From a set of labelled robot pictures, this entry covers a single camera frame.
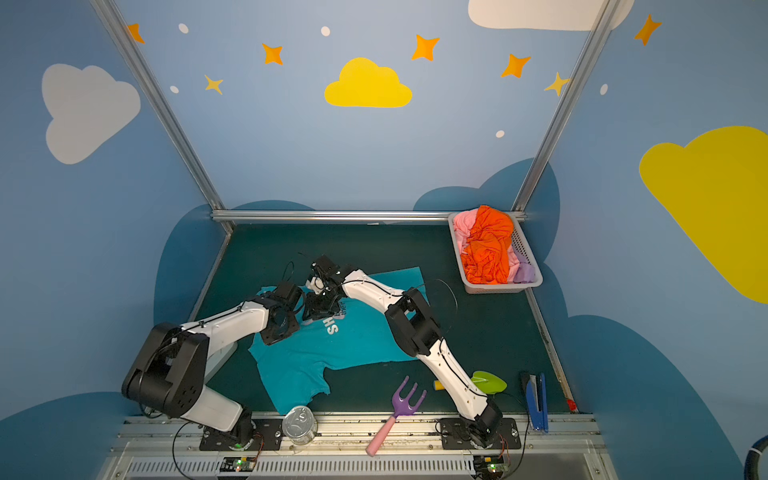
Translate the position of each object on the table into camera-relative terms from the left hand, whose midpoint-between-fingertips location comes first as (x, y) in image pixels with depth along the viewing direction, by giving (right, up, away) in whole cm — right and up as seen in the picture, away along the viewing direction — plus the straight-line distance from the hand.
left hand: (291, 331), depth 92 cm
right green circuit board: (+55, -27, -21) cm, 65 cm away
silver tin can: (+9, -18, -21) cm, 29 cm away
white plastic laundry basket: (+58, +36, +21) cm, 71 cm away
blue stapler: (+69, -18, -17) cm, 74 cm away
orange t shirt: (+64, +22, +9) cm, 69 cm away
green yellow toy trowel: (+59, -12, -10) cm, 61 cm away
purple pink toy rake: (+34, -17, -13) cm, 40 cm away
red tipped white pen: (+83, -7, +1) cm, 83 cm away
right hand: (+5, +5, 0) cm, 7 cm away
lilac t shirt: (+75, +18, +3) cm, 77 cm away
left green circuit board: (-6, -27, -21) cm, 35 cm away
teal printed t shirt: (+4, -8, -8) cm, 12 cm away
